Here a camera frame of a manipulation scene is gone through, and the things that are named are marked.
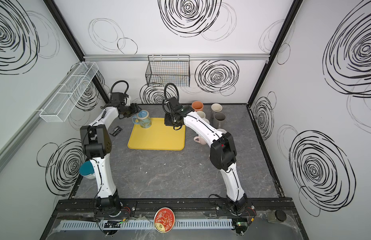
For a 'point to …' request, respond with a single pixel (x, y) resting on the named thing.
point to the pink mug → (200, 139)
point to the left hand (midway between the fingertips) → (140, 109)
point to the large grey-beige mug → (218, 118)
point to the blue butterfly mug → (143, 119)
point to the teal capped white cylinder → (86, 170)
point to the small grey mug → (216, 107)
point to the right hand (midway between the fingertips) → (165, 122)
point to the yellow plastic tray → (159, 136)
